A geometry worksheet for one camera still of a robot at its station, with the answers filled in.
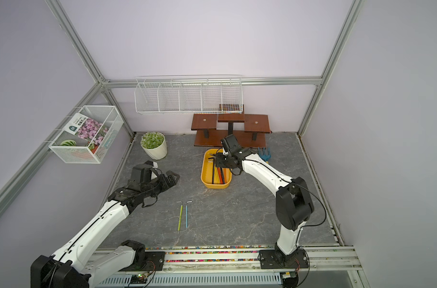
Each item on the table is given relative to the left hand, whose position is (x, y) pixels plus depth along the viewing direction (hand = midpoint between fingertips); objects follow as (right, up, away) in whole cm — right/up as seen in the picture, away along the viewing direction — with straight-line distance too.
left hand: (173, 181), depth 80 cm
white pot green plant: (-16, +18, +19) cm, 30 cm away
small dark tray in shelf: (+26, +38, +19) cm, 50 cm away
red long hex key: (+21, 0, +18) cm, 28 cm away
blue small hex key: (+5, -18, +6) cm, 20 cm away
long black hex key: (+17, 0, +19) cm, 25 cm away
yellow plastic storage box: (+13, +1, +20) cm, 24 cm away
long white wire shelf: (+8, +45, +19) cm, 50 cm away
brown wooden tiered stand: (+38, +26, +22) cm, 51 cm away
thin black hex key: (+16, +6, +23) cm, 29 cm away
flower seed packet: (-35, +23, -6) cm, 43 cm away
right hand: (+20, +9, +8) cm, 23 cm away
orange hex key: (+20, 0, +19) cm, 27 cm away
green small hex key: (+2, -17, +6) cm, 19 cm away
